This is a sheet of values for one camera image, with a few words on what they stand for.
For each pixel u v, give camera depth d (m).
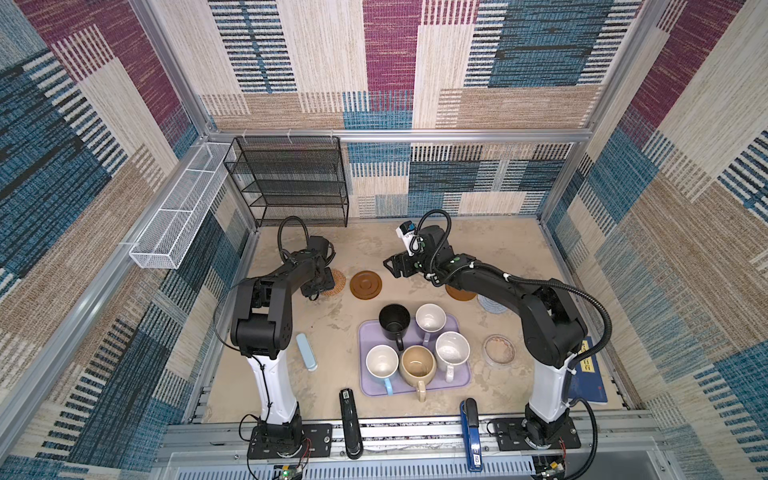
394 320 0.88
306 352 0.85
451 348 0.86
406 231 0.82
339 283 1.02
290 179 1.08
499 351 0.89
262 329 0.53
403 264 0.81
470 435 0.71
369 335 0.90
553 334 0.50
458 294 0.96
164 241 0.91
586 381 0.81
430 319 0.91
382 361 0.83
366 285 1.02
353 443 0.69
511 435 0.73
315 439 0.73
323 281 0.87
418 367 0.84
